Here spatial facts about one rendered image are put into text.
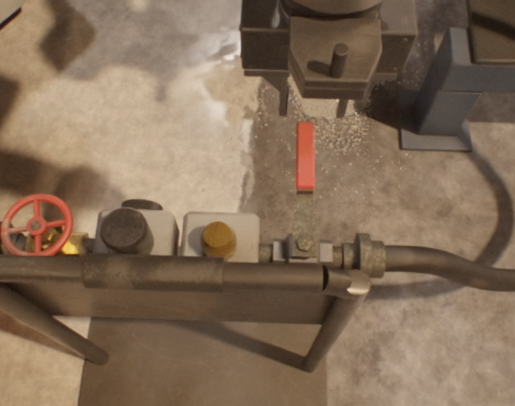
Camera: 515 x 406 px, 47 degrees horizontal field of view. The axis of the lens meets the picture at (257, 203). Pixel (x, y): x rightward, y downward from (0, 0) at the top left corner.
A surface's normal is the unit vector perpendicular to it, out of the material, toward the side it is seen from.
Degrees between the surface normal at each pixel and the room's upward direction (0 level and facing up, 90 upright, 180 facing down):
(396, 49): 90
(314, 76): 0
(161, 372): 0
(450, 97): 90
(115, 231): 0
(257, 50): 90
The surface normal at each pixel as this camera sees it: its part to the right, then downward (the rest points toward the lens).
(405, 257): 0.00, -0.14
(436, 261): 0.40, -0.10
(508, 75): -0.04, 0.92
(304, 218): 0.00, -0.39
